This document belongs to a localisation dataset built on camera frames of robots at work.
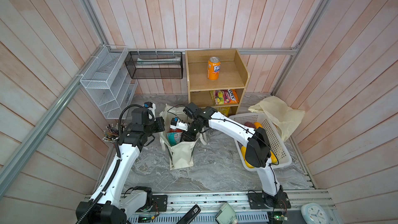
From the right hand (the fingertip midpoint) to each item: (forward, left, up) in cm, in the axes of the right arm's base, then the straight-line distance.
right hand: (181, 140), depth 82 cm
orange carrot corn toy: (-5, -51, -9) cm, 52 cm away
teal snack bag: (+1, +4, +2) cm, 4 cm away
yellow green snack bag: (+26, -21, +6) cm, 34 cm away
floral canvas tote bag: (-7, -1, -3) cm, 8 cm away
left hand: (+5, +9, +9) cm, 14 cm away
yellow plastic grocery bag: (+18, -61, -3) cm, 64 cm away
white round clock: (-30, -62, -11) cm, 70 cm away
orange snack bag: (+27, -28, +7) cm, 40 cm away
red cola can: (0, +1, +11) cm, 11 cm away
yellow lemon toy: (-17, -28, +16) cm, 37 cm away
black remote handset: (-32, -6, -11) cm, 34 cm away
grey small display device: (-32, -22, -7) cm, 40 cm away
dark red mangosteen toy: (+16, -41, -7) cm, 45 cm away
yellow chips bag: (+28, -27, -8) cm, 40 cm away
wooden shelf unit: (+32, -29, +18) cm, 47 cm away
